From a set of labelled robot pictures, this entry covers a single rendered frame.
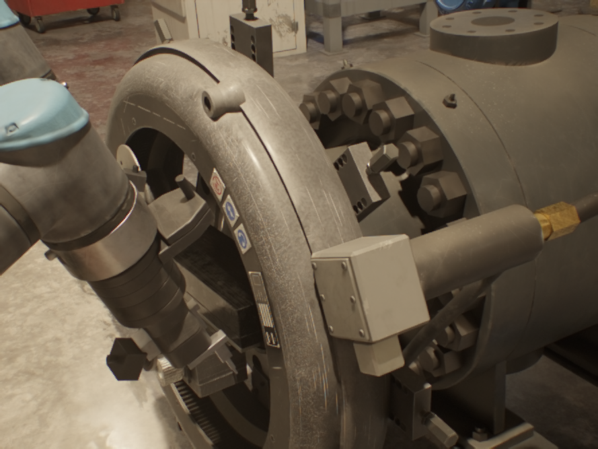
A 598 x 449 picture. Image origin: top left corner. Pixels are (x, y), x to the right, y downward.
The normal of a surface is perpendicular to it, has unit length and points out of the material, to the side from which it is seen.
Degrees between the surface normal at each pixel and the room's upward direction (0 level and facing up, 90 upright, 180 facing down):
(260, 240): 80
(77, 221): 104
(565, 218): 60
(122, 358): 66
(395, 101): 38
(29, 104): 19
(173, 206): 25
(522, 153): 52
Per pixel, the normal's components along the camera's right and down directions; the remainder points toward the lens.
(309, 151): 0.29, -0.45
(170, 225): -0.34, -0.68
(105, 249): 0.37, 0.54
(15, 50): 0.64, -0.03
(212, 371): 0.51, 0.29
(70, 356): -0.07, -0.91
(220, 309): -0.85, 0.27
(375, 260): 0.45, -0.04
